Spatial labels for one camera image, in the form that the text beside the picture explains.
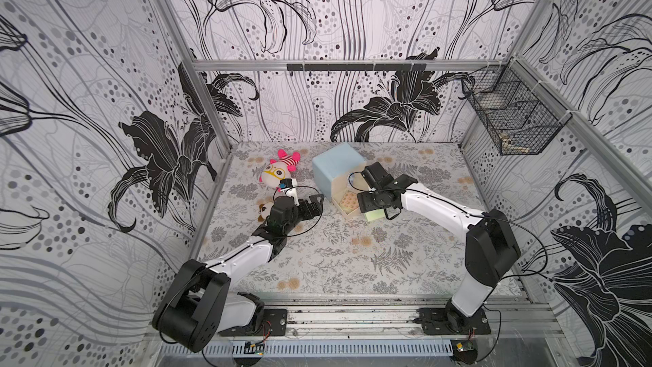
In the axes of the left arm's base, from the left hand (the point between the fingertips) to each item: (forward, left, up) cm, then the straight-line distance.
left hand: (317, 202), depth 87 cm
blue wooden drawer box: (+10, -8, +4) cm, 13 cm away
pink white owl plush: (+17, +16, -4) cm, 24 cm away
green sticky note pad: (-4, -20, 0) cm, 20 cm away
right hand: (+3, -20, -2) cm, 20 cm away
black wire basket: (+23, -68, +22) cm, 75 cm away
